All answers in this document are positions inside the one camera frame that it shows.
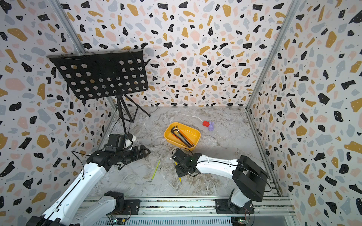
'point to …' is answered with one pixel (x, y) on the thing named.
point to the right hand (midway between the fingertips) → (179, 171)
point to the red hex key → (177, 138)
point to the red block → (206, 123)
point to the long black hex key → (183, 141)
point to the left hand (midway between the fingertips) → (145, 153)
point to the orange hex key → (186, 138)
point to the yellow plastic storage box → (193, 134)
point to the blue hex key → (184, 140)
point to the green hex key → (153, 176)
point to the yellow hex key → (180, 179)
